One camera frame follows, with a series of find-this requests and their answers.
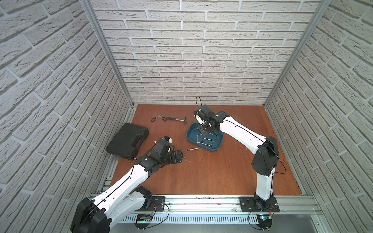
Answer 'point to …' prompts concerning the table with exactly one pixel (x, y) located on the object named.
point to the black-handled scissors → (154, 118)
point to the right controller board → (264, 221)
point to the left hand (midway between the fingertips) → (178, 153)
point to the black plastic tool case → (128, 141)
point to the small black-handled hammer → (185, 120)
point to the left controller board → (143, 221)
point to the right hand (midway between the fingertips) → (206, 127)
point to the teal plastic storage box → (211, 142)
